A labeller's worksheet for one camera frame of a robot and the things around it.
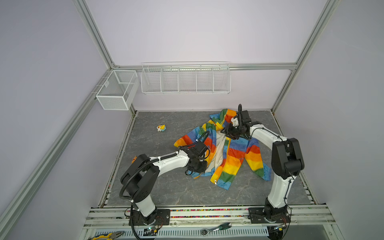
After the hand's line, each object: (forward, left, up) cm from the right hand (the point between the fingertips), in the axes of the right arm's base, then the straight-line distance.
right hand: (222, 133), depth 96 cm
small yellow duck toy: (+8, +43, -4) cm, 44 cm away
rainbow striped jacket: (-12, -3, -7) cm, 14 cm away
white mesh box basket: (+26, +71, +15) cm, 77 cm away
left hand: (-24, +13, -6) cm, 28 cm away
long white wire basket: (+30, +24, +22) cm, 45 cm away
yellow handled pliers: (-54, +57, -7) cm, 79 cm away
